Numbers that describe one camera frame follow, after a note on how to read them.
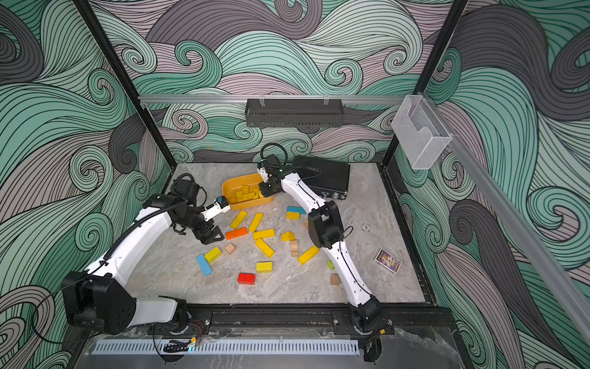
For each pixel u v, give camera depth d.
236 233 0.94
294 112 0.95
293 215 1.01
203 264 0.86
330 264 0.68
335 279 0.81
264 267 0.83
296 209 1.01
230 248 0.89
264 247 0.90
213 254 0.87
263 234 0.95
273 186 0.87
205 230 0.69
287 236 0.92
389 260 0.86
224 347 0.70
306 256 0.88
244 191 1.06
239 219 0.98
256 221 0.98
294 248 0.90
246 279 0.81
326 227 0.63
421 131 0.76
